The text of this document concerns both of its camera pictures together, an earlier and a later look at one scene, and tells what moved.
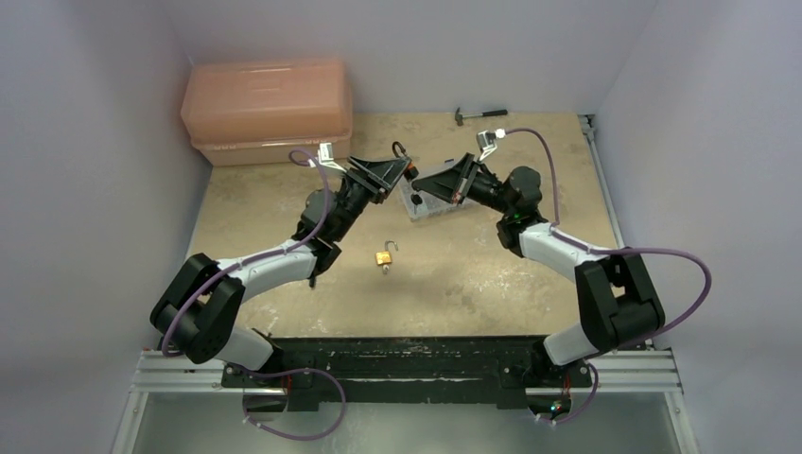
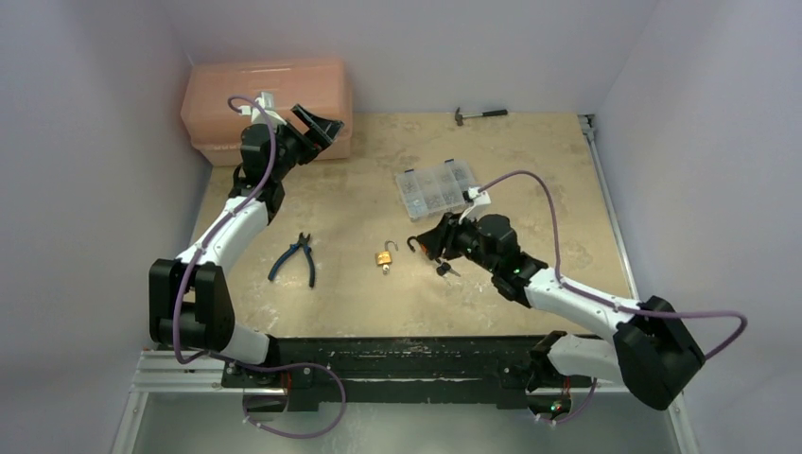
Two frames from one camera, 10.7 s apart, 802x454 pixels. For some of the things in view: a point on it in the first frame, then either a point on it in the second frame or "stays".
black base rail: (416, 373) stays
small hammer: (459, 116) stays
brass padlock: (385, 257) stays
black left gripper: (376, 180) → (321, 135)
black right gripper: (464, 181) → (446, 233)
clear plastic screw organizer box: (431, 203) stays
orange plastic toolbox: (256, 113) stays
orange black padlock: (411, 170) → (424, 247)
